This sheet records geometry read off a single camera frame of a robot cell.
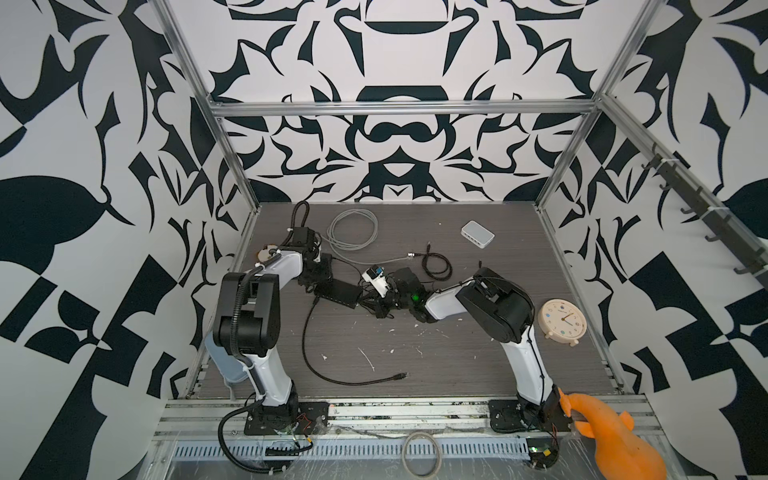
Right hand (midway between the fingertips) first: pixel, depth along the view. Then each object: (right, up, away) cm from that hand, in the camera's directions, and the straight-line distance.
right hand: (361, 299), depth 93 cm
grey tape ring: (+12, -31, -25) cm, 41 cm away
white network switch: (+40, +20, +16) cm, 48 cm away
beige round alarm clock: (+59, -5, -5) cm, 60 cm away
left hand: (-10, +7, +4) cm, 13 cm away
